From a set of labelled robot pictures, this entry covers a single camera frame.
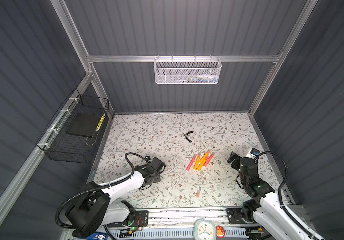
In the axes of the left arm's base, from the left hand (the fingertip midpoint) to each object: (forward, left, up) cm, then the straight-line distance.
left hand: (154, 176), depth 87 cm
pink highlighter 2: (+8, -34, +1) cm, 35 cm away
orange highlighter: (+7, -26, +1) cm, 27 cm away
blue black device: (-27, +24, +3) cm, 36 cm away
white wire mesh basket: (+81, -27, +22) cm, 88 cm away
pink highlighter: (+8, -23, 0) cm, 24 cm away
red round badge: (-29, -32, +1) cm, 43 cm away
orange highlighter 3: (+5, -29, +1) cm, 29 cm away
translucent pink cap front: (-11, -24, -1) cm, 27 cm away
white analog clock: (-28, -24, +3) cm, 37 cm away
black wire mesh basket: (+5, +40, +28) cm, 49 cm away
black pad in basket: (+17, +33, +30) cm, 47 cm away
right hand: (+3, -49, +13) cm, 51 cm away
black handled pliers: (+29, -22, 0) cm, 36 cm away
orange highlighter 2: (+10, -31, +1) cm, 33 cm away
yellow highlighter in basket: (+20, +26, +27) cm, 43 cm away
